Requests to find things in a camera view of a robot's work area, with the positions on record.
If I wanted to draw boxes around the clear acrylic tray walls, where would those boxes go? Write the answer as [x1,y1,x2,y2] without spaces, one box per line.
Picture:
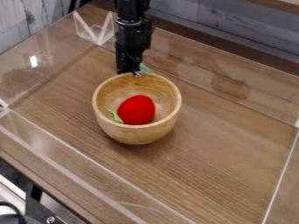
[0,6,299,224]

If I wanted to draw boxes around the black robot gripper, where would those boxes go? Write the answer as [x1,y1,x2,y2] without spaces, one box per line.
[116,16,154,77]

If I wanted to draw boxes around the black cable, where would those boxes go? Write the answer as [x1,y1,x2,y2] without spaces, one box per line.
[0,200,29,224]

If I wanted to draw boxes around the green foam block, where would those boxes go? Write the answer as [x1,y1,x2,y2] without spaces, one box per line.
[138,63,154,74]

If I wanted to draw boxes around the red plush strawberry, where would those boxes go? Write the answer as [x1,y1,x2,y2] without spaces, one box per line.
[106,95,154,125]

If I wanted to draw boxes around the black metal table frame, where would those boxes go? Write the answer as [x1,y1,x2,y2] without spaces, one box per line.
[24,185,68,224]

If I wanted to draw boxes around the clear acrylic corner bracket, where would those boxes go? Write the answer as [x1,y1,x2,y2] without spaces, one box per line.
[72,11,114,46]

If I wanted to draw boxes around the light wooden bowl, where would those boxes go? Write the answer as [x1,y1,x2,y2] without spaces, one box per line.
[92,73,182,145]

